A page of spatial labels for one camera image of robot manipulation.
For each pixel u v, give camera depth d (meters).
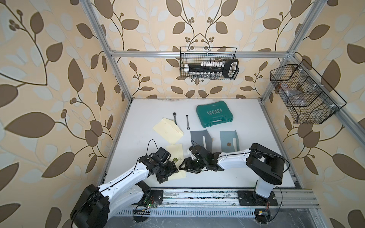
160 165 0.67
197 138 0.97
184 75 0.89
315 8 0.71
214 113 1.05
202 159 0.68
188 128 1.02
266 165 0.47
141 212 0.73
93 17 0.76
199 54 0.91
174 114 1.09
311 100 0.72
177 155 0.89
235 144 0.95
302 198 0.75
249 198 0.74
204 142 0.96
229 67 0.84
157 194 0.76
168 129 1.03
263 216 0.73
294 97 0.70
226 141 0.97
